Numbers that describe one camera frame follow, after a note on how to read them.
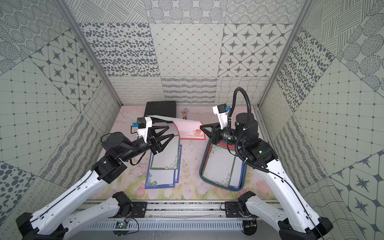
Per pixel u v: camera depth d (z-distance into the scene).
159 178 0.84
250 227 0.72
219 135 0.53
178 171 0.86
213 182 0.82
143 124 0.50
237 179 0.84
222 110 0.53
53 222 0.40
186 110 1.19
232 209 0.73
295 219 0.37
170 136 0.57
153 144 0.52
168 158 0.91
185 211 0.76
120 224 0.72
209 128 0.56
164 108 1.19
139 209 0.74
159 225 0.70
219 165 0.89
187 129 0.66
